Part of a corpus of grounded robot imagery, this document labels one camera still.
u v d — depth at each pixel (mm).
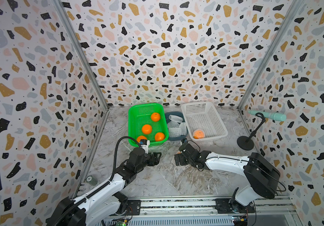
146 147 746
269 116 750
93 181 764
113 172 549
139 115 1134
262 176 450
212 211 733
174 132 981
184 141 797
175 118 1059
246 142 999
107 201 591
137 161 633
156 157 747
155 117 1096
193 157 672
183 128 1000
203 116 1169
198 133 973
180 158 794
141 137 964
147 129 1002
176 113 1098
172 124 1065
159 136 948
